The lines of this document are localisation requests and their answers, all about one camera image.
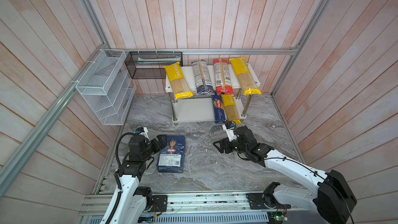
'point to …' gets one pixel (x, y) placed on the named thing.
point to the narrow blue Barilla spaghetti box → (219, 117)
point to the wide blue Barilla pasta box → (171, 156)
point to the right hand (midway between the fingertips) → (218, 141)
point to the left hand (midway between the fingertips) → (161, 142)
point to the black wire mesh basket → (150, 64)
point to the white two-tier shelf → (198, 108)
